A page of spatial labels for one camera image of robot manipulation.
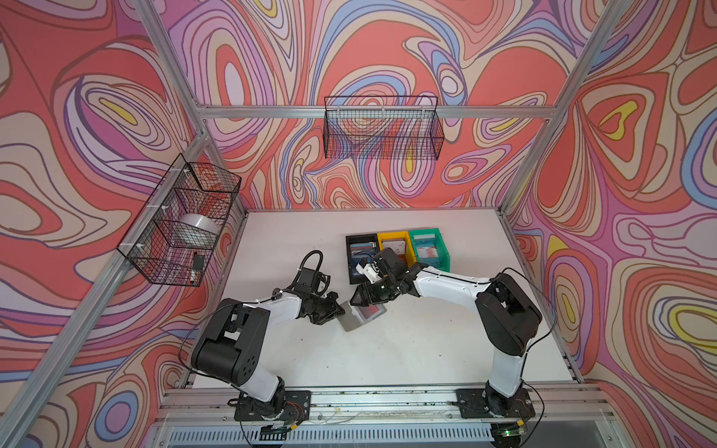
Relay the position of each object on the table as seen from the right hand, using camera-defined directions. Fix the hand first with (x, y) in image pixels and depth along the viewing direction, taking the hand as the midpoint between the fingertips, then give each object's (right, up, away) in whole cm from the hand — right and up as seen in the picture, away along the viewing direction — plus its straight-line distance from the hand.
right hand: (360, 308), depth 86 cm
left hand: (-4, -2, +3) cm, 6 cm away
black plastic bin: (0, +19, +17) cm, 25 cm away
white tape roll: (-42, +24, -16) cm, 51 cm away
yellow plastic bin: (+15, +20, +17) cm, 31 cm away
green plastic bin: (+27, +18, +18) cm, 37 cm away
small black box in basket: (-43, +16, -13) cm, 48 cm away
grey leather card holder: (-2, -4, +3) cm, 5 cm away
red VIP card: (+3, -2, +5) cm, 6 cm away
